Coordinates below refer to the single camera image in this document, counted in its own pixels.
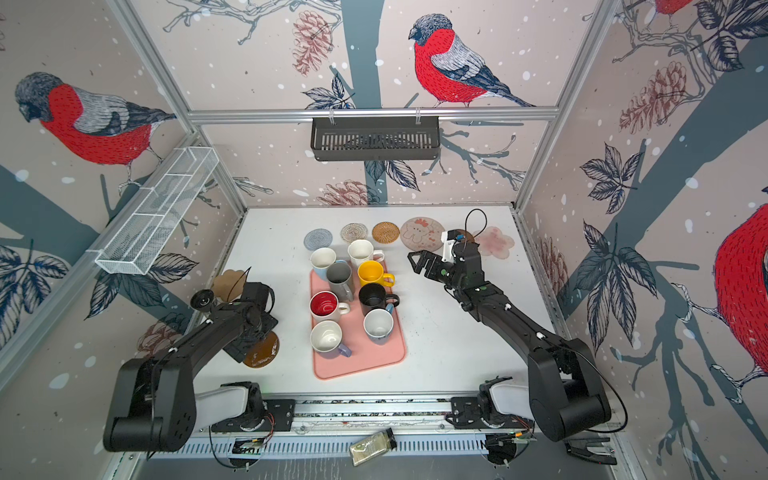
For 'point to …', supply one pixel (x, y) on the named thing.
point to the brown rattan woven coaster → (386, 232)
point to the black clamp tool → (591, 449)
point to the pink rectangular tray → (367, 352)
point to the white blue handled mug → (378, 324)
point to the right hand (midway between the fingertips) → (414, 263)
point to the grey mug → (339, 275)
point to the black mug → (373, 296)
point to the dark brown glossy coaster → (262, 353)
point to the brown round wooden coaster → (467, 235)
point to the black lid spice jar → (202, 298)
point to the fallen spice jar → (372, 446)
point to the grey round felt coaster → (318, 238)
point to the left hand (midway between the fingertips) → (259, 337)
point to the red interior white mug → (324, 305)
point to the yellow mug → (372, 272)
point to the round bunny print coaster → (423, 234)
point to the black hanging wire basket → (377, 138)
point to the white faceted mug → (362, 250)
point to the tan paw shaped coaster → (229, 285)
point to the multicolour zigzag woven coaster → (354, 231)
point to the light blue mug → (322, 259)
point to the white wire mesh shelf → (141, 235)
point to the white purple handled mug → (325, 339)
